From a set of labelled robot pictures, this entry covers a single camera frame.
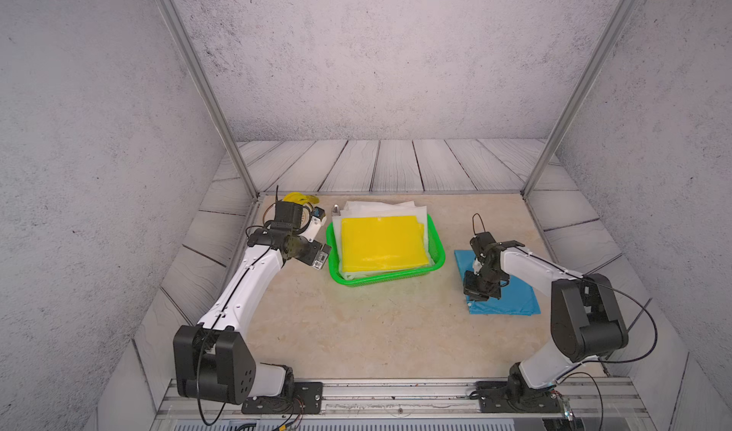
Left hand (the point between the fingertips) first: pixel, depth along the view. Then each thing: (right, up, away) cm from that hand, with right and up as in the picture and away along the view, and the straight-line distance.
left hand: (316, 246), depth 84 cm
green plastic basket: (+37, -4, +8) cm, 38 cm away
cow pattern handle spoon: (+2, +11, +27) cm, 30 cm away
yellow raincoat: (+20, 0, +12) cm, 23 cm away
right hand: (+47, -16, +4) cm, 49 cm away
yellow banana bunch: (-12, +15, +30) cm, 36 cm away
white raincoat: (+15, +11, +17) cm, 25 cm away
